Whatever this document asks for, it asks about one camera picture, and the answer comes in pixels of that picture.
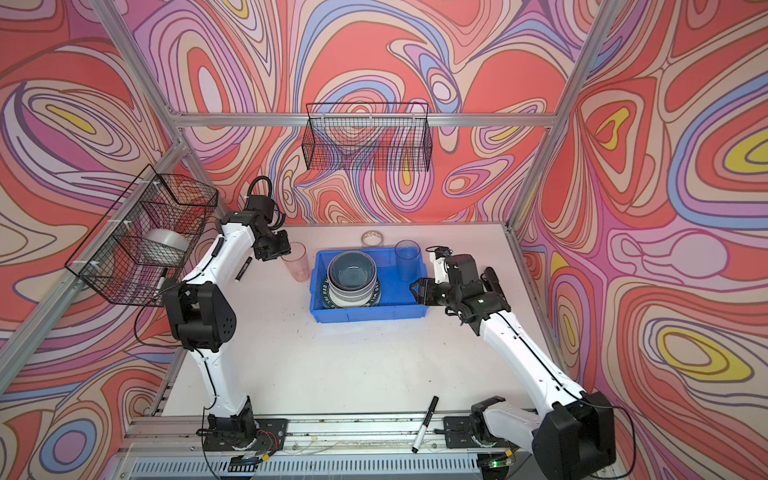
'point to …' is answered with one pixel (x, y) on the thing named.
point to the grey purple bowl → (351, 295)
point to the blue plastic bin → (396, 300)
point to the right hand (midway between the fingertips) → (421, 292)
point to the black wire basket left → (107, 263)
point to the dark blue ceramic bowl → (351, 271)
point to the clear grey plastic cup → (408, 253)
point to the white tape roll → (163, 246)
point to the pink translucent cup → (297, 262)
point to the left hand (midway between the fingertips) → (288, 248)
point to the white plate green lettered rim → (333, 303)
